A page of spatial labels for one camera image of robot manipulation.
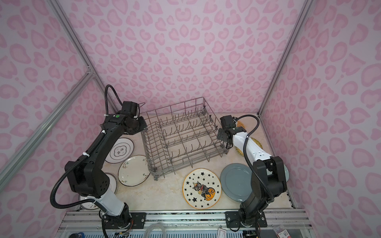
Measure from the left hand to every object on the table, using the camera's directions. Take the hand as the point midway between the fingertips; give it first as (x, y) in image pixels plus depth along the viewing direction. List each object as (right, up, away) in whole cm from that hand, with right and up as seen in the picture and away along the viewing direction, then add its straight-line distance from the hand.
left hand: (144, 123), depth 85 cm
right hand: (+50, -7, +5) cm, 51 cm away
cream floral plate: (-8, -29, +5) cm, 30 cm away
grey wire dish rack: (+20, -9, +18) cm, 28 cm away
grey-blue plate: (+53, -33, 0) cm, 62 cm away
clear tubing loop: (+9, -51, -11) cm, 53 cm away
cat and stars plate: (+33, -37, -2) cm, 49 cm away
